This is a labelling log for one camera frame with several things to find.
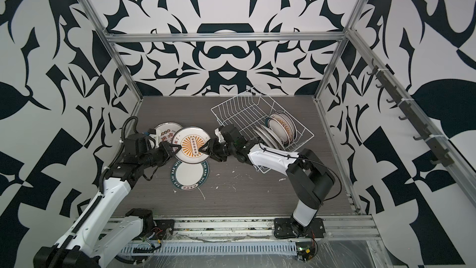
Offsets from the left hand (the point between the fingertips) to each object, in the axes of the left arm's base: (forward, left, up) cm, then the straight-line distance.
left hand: (180, 144), depth 79 cm
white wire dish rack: (+30, -31, -16) cm, 46 cm away
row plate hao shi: (-7, -2, -17) cm, 19 cm away
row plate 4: (+10, -48, -1) cm, 49 cm away
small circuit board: (-37, -48, -18) cm, 64 cm away
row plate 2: (+17, +12, -13) cm, 25 cm away
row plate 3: (+9, -45, -4) cm, 46 cm away
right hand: (-2, -8, -2) cm, 9 cm away
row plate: (+3, -4, -2) cm, 5 cm away
